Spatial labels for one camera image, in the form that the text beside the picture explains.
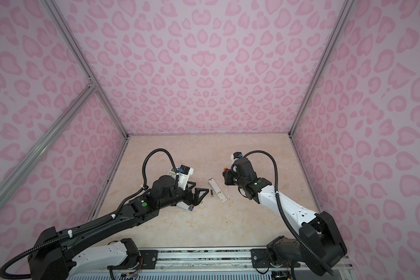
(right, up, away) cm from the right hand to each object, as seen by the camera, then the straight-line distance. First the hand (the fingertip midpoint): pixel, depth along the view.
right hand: (225, 172), depth 83 cm
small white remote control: (-17, -11, -14) cm, 25 cm away
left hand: (-10, -4, -10) cm, 14 cm away
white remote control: (-1, -14, +7) cm, 15 cm away
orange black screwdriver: (0, -2, -1) cm, 2 cm away
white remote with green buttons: (-29, -3, +17) cm, 34 cm away
